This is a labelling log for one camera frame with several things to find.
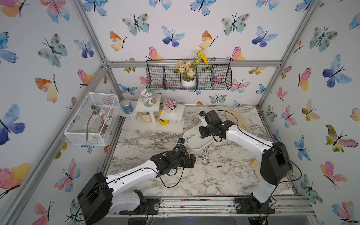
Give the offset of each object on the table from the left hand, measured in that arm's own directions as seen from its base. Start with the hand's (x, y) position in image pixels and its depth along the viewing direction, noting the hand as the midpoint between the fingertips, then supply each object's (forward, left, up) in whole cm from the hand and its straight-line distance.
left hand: (191, 158), depth 80 cm
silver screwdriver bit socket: (+21, -2, -10) cm, 24 cm away
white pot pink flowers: (+28, +12, +14) cm, 34 cm away
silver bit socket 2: (+1, -11, -11) cm, 15 cm away
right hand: (+18, -8, +4) cm, 20 cm away
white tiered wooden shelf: (+33, +26, -5) cm, 42 cm away
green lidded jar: (+30, +24, +18) cm, 43 cm away
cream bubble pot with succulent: (+34, +32, -3) cm, 47 cm away
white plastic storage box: (+17, -3, -10) cm, 20 cm away
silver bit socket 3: (-1, -19, -12) cm, 22 cm away
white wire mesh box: (+15, +51, +17) cm, 56 cm away
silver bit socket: (+5, -6, -11) cm, 13 cm away
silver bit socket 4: (+9, -11, -10) cm, 17 cm away
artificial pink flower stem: (+19, +50, +22) cm, 58 cm away
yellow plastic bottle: (+30, +19, -4) cm, 36 cm away
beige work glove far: (+39, -39, -11) cm, 56 cm away
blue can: (+30, +40, +12) cm, 51 cm away
